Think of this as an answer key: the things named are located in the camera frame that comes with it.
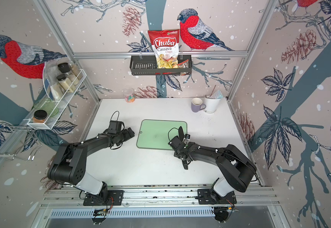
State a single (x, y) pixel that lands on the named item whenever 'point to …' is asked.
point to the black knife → (182, 137)
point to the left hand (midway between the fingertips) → (132, 132)
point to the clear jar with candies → (129, 94)
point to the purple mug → (196, 104)
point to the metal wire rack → (32, 156)
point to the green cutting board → (156, 134)
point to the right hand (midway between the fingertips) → (179, 152)
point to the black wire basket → (146, 64)
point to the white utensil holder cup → (211, 105)
